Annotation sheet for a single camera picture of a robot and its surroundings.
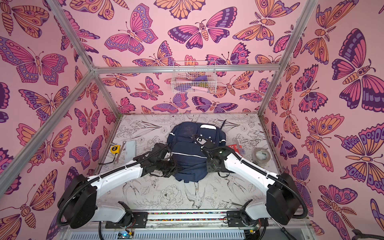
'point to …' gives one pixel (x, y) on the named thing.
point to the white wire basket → (194, 77)
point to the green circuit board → (124, 235)
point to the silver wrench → (119, 152)
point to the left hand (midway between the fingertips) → (185, 167)
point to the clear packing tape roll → (261, 155)
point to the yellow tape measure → (115, 149)
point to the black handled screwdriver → (283, 229)
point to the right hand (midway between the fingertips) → (213, 165)
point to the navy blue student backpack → (189, 158)
